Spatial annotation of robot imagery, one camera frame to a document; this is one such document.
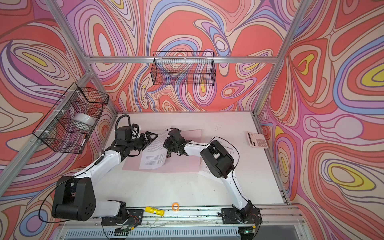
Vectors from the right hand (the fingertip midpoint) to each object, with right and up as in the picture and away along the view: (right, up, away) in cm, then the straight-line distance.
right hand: (163, 146), depth 97 cm
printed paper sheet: (-6, -6, -1) cm, 8 cm away
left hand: (-2, +7, -12) cm, 14 cm away
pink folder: (+10, -9, -9) cm, 16 cm away
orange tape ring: (+9, -28, -21) cm, 36 cm away
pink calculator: (+64, +4, +4) cm, 64 cm away
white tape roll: (-34, +17, -25) cm, 46 cm away
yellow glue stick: (-2, -29, -23) cm, 37 cm away
